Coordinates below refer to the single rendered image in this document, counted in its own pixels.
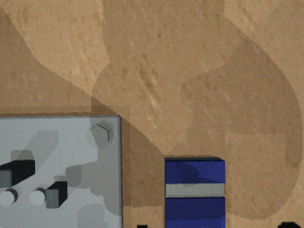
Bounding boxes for blue rectangular block with white slot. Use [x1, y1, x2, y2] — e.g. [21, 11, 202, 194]
[164, 157, 225, 228]

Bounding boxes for grey metal stop block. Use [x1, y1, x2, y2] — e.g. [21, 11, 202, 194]
[0, 160, 35, 188]

